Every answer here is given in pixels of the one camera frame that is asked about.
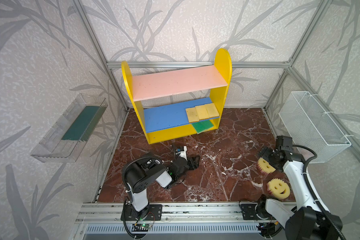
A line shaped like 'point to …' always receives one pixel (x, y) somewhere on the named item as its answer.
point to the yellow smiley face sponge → (278, 187)
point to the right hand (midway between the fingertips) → (266, 152)
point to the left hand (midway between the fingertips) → (199, 154)
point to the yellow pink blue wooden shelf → (169, 122)
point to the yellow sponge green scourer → (202, 126)
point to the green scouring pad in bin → (85, 123)
